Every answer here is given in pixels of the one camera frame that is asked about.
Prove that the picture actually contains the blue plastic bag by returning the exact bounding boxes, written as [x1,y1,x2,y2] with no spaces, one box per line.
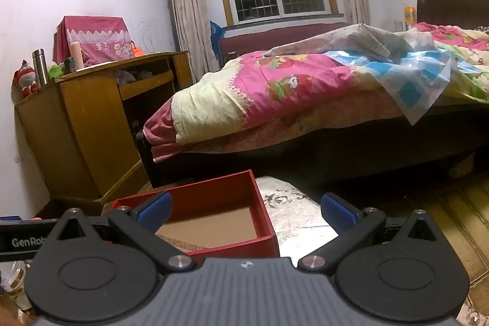
[209,20,224,61]

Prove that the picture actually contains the pink floral bedsheet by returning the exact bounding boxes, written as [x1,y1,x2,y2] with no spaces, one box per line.
[151,82,489,163]

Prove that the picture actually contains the steel thermos flask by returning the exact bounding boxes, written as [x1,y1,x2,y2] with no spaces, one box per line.
[31,49,50,86]

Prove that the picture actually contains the white patterned floor mat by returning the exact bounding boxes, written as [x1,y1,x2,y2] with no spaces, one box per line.
[254,175,339,260]

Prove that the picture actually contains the blue white checked cloth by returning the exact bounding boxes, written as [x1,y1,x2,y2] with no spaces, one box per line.
[332,46,454,126]

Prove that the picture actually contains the white floral sheet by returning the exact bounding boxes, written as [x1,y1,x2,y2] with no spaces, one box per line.
[267,22,437,58]

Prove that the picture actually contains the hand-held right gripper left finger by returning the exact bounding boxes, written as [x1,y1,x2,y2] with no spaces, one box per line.
[57,192,193,272]

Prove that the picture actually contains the wooden desk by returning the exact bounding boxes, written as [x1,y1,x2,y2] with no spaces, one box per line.
[14,51,194,203]

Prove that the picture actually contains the white paper roll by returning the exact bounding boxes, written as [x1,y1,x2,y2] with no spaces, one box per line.
[76,62,127,74]

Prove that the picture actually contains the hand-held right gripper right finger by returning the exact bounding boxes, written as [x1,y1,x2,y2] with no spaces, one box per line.
[298,192,444,272]

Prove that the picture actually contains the red white snowman plush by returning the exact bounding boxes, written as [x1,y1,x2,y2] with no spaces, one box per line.
[11,60,39,98]

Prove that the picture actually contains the clear plastic bag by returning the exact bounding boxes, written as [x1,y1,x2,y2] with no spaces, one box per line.
[0,259,33,311]

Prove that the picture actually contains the dark wooden bed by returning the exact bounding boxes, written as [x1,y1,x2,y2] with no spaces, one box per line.
[135,0,489,190]

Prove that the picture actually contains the red cardboard box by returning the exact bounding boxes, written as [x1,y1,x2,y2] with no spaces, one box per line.
[102,169,281,260]

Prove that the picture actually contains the crumpled clothes in desk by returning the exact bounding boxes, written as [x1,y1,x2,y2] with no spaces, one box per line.
[114,68,154,88]

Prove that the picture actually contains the pink cloth covered box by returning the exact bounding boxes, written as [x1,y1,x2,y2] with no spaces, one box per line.
[53,16,137,69]

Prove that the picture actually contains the pink bottle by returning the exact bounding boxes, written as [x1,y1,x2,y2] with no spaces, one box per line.
[70,42,84,72]

